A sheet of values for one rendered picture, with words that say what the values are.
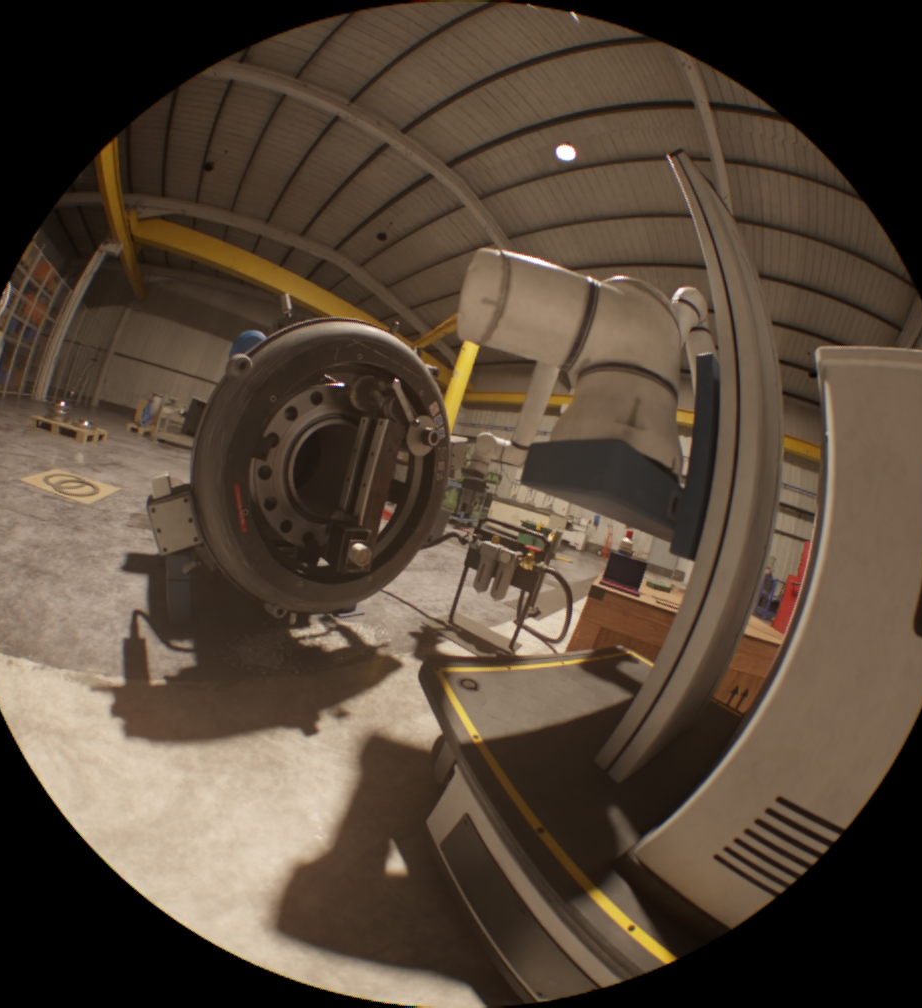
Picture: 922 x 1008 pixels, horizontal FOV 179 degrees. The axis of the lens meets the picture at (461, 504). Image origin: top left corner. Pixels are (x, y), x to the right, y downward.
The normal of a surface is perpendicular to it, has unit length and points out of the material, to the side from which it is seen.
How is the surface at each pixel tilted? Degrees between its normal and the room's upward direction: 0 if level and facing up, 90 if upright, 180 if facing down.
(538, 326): 144
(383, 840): 0
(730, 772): 90
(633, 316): 92
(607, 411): 71
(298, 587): 90
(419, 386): 90
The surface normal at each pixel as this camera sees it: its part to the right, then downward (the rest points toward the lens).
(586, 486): -0.88, -0.25
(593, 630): -0.53, -0.13
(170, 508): 0.80, 0.25
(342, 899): 0.29, -0.96
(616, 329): -0.22, 0.47
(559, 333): -0.24, 0.79
